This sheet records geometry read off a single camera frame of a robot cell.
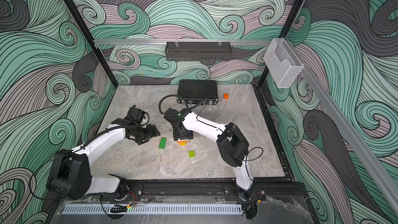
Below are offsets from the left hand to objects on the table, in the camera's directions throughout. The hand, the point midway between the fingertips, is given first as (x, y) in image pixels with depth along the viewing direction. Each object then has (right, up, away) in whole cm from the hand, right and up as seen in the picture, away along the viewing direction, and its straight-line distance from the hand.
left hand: (155, 135), depth 85 cm
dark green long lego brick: (+3, -6, +3) cm, 7 cm away
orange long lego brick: (+15, -5, +3) cm, 16 cm away
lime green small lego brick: (+20, -11, 0) cm, 23 cm away
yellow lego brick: (+15, -6, +4) cm, 17 cm away
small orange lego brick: (+45, +22, +28) cm, 58 cm away
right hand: (+14, -2, -1) cm, 14 cm away
